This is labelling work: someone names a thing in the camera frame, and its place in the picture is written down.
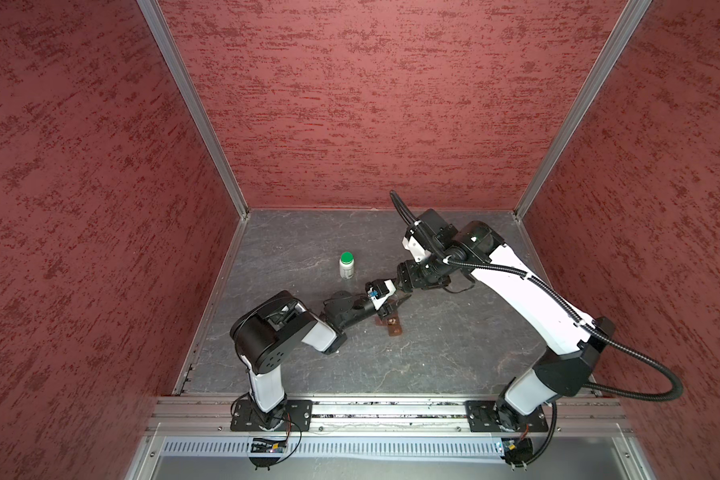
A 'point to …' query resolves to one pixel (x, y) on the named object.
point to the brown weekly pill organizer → (392, 322)
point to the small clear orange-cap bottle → (399, 295)
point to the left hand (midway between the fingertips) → (404, 288)
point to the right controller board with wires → (518, 452)
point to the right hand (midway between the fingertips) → (409, 290)
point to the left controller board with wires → (264, 452)
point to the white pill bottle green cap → (347, 265)
